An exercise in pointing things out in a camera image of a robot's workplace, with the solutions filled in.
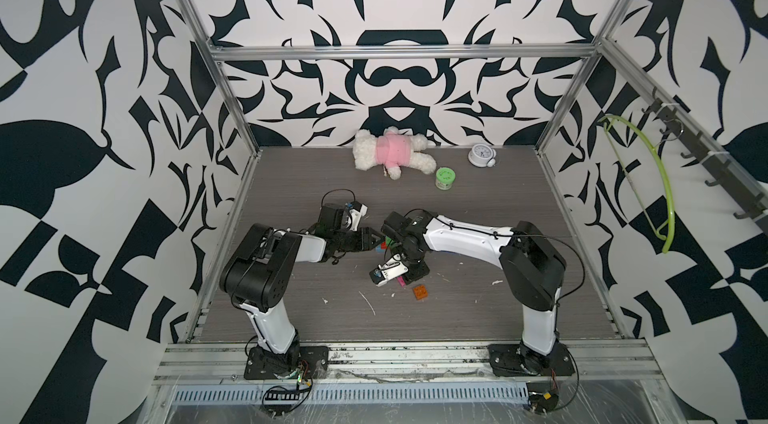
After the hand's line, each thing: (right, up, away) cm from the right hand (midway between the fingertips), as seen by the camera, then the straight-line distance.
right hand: (401, 263), depth 89 cm
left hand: (-7, +7, +5) cm, 12 cm away
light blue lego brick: (-6, +5, -2) cm, 8 cm away
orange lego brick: (+5, -7, -4) cm, 9 cm away
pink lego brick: (0, -2, -10) cm, 10 cm away
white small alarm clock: (+32, +33, +26) cm, 53 cm away
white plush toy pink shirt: (-2, +35, +19) cm, 40 cm away
